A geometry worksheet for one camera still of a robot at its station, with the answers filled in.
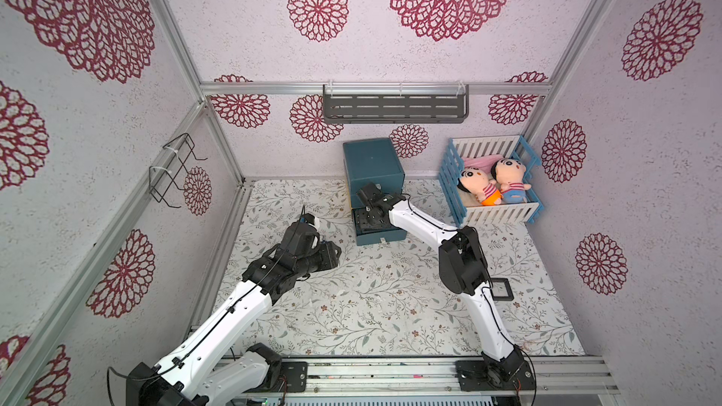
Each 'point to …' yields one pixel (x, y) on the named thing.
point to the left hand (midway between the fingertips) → (334, 253)
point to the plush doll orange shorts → (487, 191)
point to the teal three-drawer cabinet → (371, 161)
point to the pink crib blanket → (485, 162)
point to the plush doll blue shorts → (509, 175)
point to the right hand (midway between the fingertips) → (376, 220)
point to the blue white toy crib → (464, 208)
